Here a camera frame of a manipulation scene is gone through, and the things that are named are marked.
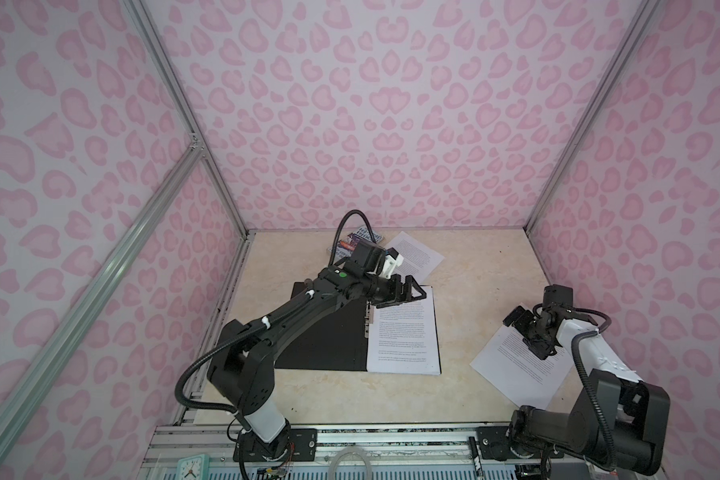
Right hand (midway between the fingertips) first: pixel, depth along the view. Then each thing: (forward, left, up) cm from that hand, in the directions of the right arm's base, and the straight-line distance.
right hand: (516, 327), depth 86 cm
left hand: (+1, +29, +16) cm, 33 cm away
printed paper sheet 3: (-8, +1, -8) cm, 11 cm away
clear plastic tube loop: (-31, +48, -2) cm, 57 cm away
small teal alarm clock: (-35, +82, -3) cm, 89 cm away
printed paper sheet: (-1, +32, -6) cm, 32 cm away
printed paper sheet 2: (+30, +25, -6) cm, 39 cm away
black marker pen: (-31, +16, -5) cm, 35 cm away
